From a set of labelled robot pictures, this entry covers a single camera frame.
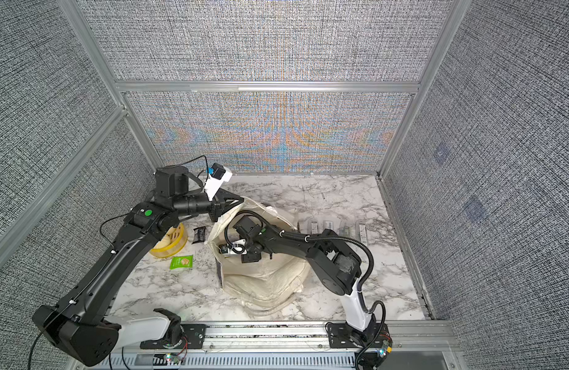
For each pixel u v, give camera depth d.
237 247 0.77
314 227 0.98
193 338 0.73
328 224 0.99
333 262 0.51
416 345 0.73
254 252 0.78
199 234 0.95
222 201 0.60
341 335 0.73
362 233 0.95
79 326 0.37
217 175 0.56
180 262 0.88
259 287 0.75
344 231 0.98
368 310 0.59
